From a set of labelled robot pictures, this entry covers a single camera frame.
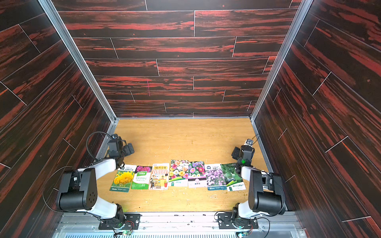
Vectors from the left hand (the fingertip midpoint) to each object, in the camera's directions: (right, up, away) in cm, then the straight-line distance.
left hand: (125, 146), depth 96 cm
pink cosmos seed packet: (+58, -19, -8) cm, 62 cm away
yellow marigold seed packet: (+2, -18, -7) cm, 20 cm away
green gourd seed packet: (+69, -20, -9) cm, 72 cm away
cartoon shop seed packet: (+24, -17, -7) cm, 30 cm away
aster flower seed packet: (+47, -17, -5) cm, 50 cm away
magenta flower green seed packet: (+13, -20, -7) cm, 25 cm away
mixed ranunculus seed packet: (+36, -18, -6) cm, 40 cm away
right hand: (+78, -2, -2) cm, 78 cm away
